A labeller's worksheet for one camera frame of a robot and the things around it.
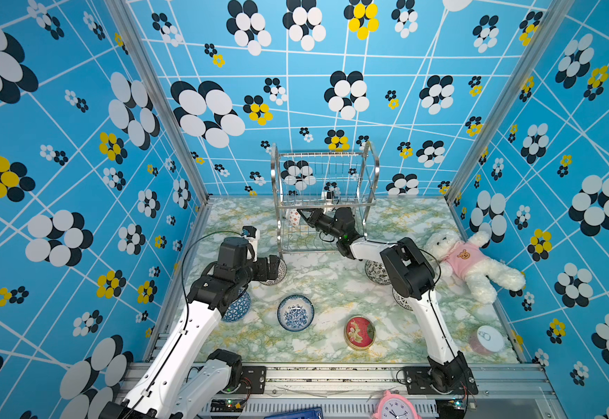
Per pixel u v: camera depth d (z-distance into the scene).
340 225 0.82
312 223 0.87
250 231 0.66
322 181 1.12
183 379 0.44
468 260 0.88
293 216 0.94
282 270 0.94
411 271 0.62
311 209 0.91
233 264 0.55
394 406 0.68
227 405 0.72
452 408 0.70
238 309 0.87
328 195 0.96
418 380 0.74
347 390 0.72
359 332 0.79
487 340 0.76
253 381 0.74
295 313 0.86
